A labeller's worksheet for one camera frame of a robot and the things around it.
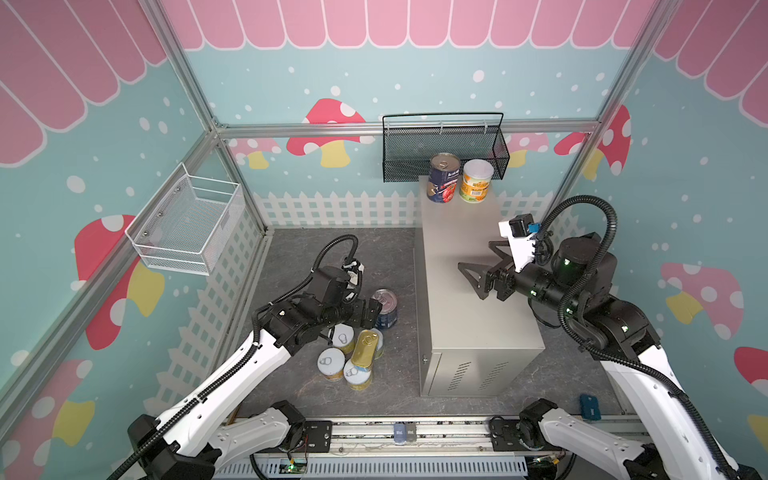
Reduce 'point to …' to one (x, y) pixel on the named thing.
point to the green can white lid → (379, 349)
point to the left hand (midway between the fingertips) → (363, 308)
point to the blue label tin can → (388, 313)
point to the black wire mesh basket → (407, 151)
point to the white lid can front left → (331, 362)
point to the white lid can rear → (342, 335)
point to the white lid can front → (358, 378)
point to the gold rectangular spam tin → (365, 348)
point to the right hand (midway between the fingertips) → (476, 255)
